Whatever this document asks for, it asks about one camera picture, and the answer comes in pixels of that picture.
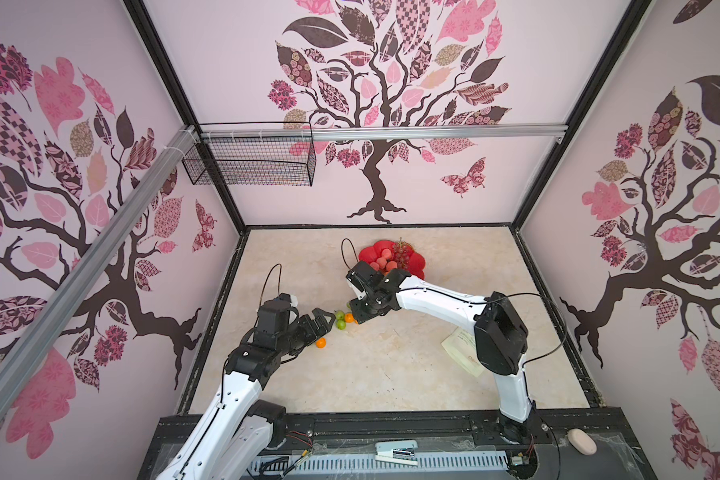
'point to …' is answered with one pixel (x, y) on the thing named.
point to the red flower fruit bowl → (372, 253)
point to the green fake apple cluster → (340, 320)
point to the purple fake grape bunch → (402, 251)
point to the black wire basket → (256, 154)
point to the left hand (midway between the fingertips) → (326, 329)
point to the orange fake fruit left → (321, 343)
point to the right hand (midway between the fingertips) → (358, 308)
